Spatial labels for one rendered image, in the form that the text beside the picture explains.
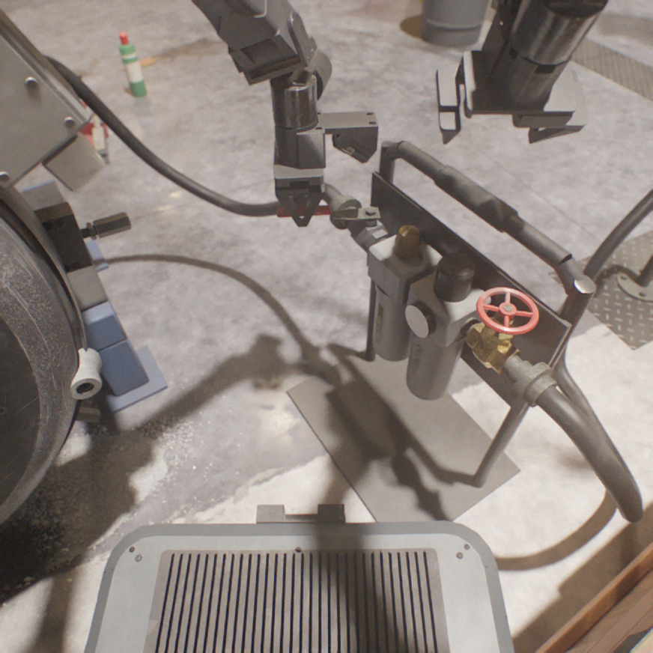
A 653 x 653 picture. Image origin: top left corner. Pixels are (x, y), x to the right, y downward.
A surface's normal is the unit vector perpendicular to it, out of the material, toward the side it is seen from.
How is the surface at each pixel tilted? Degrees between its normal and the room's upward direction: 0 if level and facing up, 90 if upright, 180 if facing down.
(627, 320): 0
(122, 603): 0
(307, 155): 90
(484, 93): 30
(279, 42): 126
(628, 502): 83
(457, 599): 0
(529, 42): 111
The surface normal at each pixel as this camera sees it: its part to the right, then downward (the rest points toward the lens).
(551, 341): -0.84, 0.42
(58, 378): 0.81, 0.51
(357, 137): 0.07, 0.76
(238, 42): 0.07, 1.00
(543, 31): -0.59, 0.79
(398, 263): -0.02, -0.65
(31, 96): 0.54, 0.64
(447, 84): -0.01, -0.18
